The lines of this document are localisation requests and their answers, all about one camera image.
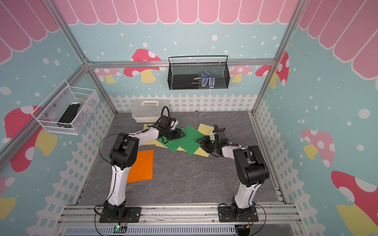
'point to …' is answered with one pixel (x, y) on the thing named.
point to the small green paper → (173, 144)
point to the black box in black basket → (185, 81)
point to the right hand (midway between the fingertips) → (197, 142)
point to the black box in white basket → (69, 115)
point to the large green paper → (188, 142)
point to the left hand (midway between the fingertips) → (182, 137)
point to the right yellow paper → (205, 130)
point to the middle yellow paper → (156, 142)
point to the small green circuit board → (119, 229)
